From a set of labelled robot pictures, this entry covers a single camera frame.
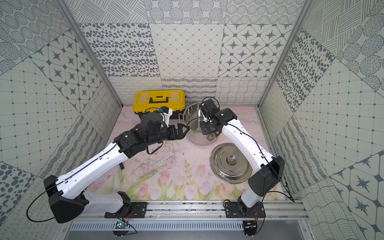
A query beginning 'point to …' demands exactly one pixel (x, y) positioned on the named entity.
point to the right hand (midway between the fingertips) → (209, 129)
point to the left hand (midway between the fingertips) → (183, 124)
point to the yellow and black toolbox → (174, 99)
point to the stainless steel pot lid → (229, 164)
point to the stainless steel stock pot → (192, 117)
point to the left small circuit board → (120, 225)
